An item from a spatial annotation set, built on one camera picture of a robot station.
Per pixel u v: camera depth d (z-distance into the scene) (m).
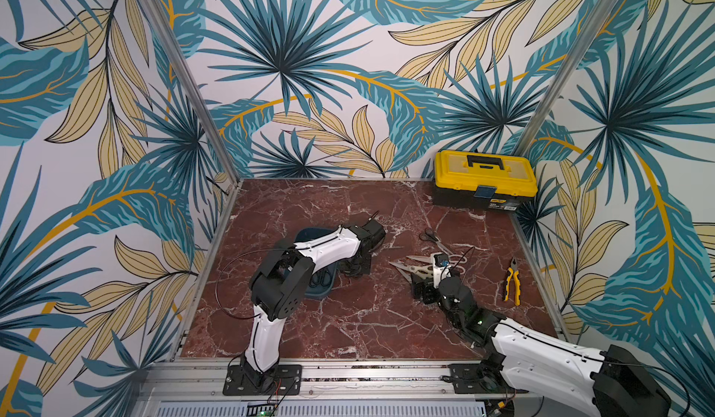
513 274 0.93
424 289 0.75
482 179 1.00
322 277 0.90
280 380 0.72
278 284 0.51
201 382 0.74
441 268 0.70
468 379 0.73
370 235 0.76
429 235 1.03
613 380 0.47
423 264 0.94
